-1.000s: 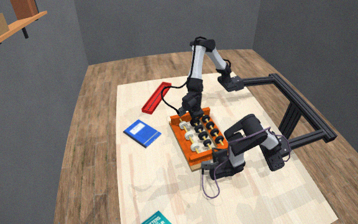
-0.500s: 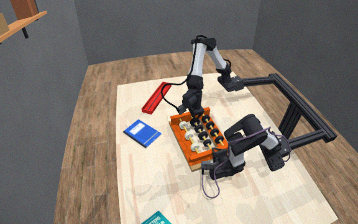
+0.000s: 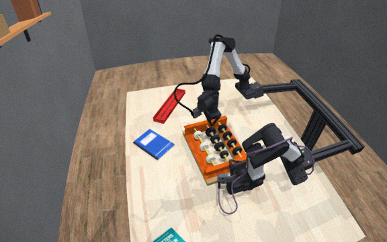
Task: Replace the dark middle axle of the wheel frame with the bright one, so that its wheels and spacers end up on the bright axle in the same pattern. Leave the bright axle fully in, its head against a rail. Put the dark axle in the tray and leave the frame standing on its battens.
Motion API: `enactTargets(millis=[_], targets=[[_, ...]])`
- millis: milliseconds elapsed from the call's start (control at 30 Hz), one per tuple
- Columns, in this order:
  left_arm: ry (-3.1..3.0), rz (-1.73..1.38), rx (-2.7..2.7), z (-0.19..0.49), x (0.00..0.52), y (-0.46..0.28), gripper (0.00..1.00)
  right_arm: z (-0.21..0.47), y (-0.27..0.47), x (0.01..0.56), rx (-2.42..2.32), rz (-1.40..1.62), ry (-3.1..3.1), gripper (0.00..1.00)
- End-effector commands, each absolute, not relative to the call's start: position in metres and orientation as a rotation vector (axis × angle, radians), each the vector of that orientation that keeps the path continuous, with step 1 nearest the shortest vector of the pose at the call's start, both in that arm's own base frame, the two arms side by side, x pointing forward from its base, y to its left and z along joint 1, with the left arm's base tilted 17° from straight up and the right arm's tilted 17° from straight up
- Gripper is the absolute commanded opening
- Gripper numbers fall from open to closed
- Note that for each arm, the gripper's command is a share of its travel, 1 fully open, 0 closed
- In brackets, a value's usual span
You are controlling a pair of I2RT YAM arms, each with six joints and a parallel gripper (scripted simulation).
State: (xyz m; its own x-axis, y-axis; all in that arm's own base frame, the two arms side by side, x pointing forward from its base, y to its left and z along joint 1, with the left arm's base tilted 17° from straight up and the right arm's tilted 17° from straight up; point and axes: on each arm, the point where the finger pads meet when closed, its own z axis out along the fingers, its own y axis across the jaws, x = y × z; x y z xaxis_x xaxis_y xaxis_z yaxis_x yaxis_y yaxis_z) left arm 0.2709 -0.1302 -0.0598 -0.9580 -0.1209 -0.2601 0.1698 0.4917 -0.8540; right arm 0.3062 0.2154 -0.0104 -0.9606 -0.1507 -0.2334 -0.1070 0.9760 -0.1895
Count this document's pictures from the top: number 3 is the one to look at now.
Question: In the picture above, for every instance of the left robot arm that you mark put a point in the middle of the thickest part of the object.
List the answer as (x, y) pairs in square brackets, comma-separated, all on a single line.
[(270, 135)]

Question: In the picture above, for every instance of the blue notebook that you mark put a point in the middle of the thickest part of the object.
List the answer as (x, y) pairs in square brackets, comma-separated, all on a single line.
[(154, 144)]

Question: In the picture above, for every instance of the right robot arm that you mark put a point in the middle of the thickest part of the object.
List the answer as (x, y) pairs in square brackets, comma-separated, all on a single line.
[(211, 83)]

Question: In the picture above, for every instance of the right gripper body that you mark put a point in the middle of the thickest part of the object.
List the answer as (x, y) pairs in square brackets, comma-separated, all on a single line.
[(211, 113)]

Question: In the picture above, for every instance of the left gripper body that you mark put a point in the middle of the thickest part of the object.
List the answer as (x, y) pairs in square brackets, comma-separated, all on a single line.
[(237, 169)]

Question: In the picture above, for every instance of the teal paperback book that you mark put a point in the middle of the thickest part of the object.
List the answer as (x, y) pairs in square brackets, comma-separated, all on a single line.
[(169, 236)]

